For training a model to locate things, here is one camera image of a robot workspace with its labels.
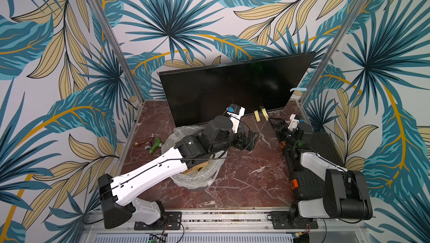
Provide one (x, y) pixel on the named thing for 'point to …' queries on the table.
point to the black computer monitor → (259, 85)
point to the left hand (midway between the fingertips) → (250, 134)
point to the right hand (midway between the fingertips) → (270, 121)
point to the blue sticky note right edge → (298, 89)
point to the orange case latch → (294, 183)
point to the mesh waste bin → (200, 177)
